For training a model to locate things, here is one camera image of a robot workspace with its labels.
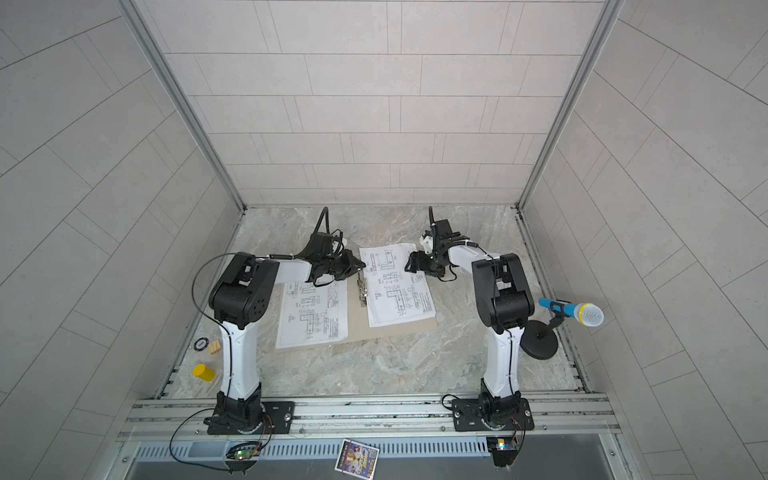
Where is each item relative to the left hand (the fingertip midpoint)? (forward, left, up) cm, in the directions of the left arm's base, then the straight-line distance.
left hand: (372, 259), depth 99 cm
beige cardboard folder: (-20, +3, -1) cm, 21 cm away
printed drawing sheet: (-12, -7, -1) cm, 14 cm away
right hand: (-2, -14, -1) cm, 15 cm away
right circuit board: (-51, -34, -1) cm, 61 cm away
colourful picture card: (-53, 0, +1) cm, 53 cm away
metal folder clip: (-9, +3, -1) cm, 10 cm away
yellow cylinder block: (-36, +40, +4) cm, 54 cm away
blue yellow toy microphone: (-29, -49, +23) cm, 62 cm away
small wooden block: (-29, +41, 0) cm, 51 cm away
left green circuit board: (-52, +25, +3) cm, 57 cm away
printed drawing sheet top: (-19, +17, -2) cm, 26 cm away
